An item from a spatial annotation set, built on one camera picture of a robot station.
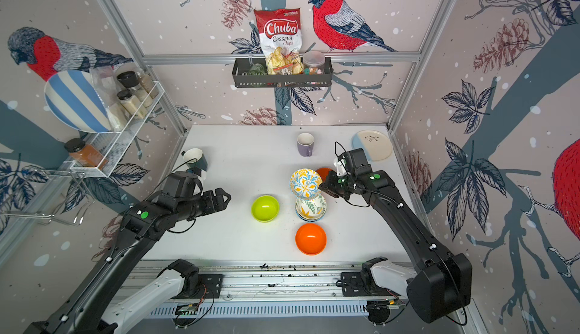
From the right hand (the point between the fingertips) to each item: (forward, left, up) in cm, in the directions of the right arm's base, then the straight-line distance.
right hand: (318, 184), depth 78 cm
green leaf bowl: (-8, +3, -12) cm, 15 cm away
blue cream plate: (+36, -32, -19) cm, 52 cm away
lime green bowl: (-2, +21, -16) cm, 26 cm away
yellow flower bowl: (-2, +1, -15) cm, 16 cm away
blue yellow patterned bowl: (+2, +5, -3) cm, 6 cm away
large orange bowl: (-13, +2, -17) cm, 22 cm away
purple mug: (+27, +5, -10) cm, 30 cm away
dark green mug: (+17, +53, -9) cm, 57 cm away
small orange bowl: (+5, -2, +1) cm, 5 cm away
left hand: (-7, +31, +3) cm, 32 cm away
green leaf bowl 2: (-7, +2, -12) cm, 14 cm away
